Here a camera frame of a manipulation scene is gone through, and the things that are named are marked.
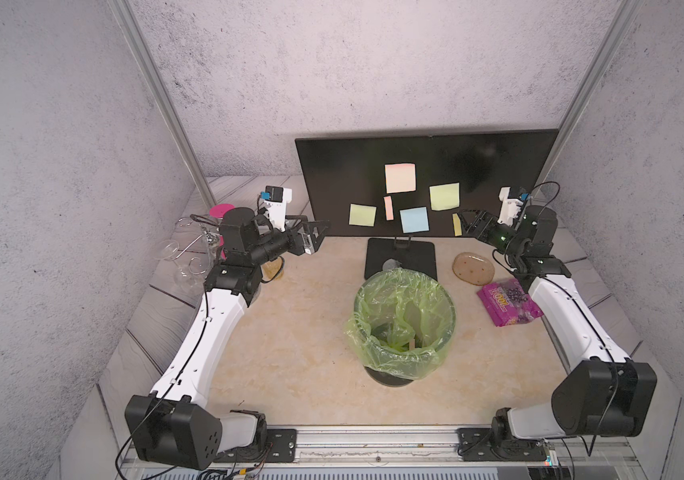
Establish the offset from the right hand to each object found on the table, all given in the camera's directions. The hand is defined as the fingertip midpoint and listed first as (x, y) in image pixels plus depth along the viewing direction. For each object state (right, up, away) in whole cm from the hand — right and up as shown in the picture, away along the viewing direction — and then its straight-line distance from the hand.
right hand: (465, 212), depth 77 cm
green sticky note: (-26, +1, +13) cm, 29 cm away
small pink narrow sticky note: (-19, +2, +8) cm, 21 cm away
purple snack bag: (+19, -26, +17) cm, 36 cm away
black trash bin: (-14, -29, +9) cm, 34 cm away
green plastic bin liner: (-15, -30, +9) cm, 35 cm away
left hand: (-36, -3, -8) cm, 37 cm away
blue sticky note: (-11, -1, +11) cm, 16 cm away
